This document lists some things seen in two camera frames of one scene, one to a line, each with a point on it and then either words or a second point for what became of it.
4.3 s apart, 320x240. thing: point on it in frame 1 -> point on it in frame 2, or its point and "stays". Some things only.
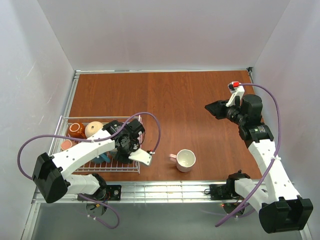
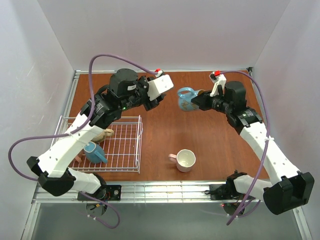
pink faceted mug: (185, 159) stays
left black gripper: (122, 155) -> (151, 103)
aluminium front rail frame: (222, 193) stays
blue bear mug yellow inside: (113, 153) -> (185, 95)
